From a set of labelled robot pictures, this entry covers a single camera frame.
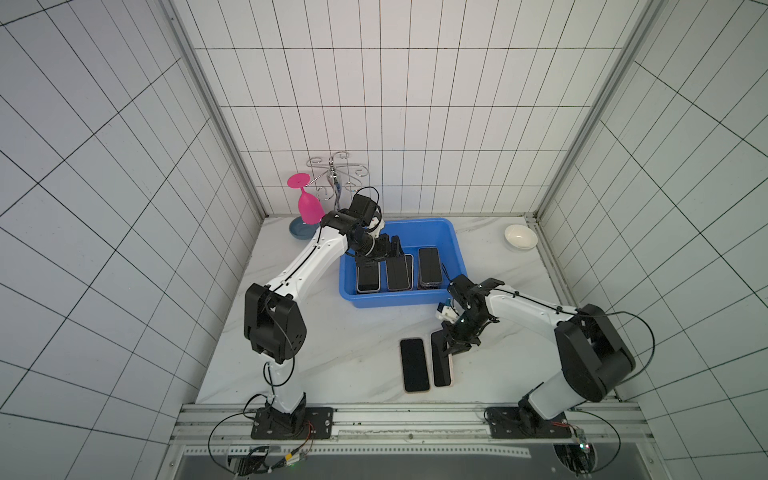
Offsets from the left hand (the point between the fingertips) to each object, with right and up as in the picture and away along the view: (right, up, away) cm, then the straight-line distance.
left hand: (386, 263), depth 83 cm
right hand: (+13, -25, -2) cm, 29 cm away
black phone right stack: (+15, -4, +18) cm, 24 cm away
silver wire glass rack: (-16, +29, +11) cm, 34 cm away
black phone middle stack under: (+8, -4, +17) cm, 20 cm away
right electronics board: (+47, -43, -13) cm, 65 cm away
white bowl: (+51, +8, +27) cm, 58 cm away
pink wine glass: (-25, +16, +14) cm, 33 cm away
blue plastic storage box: (+11, +9, +27) cm, 30 cm away
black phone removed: (+8, -30, 0) cm, 31 cm away
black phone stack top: (+4, -5, +15) cm, 16 cm away
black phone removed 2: (-6, -6, +11) cm, 14 cm away
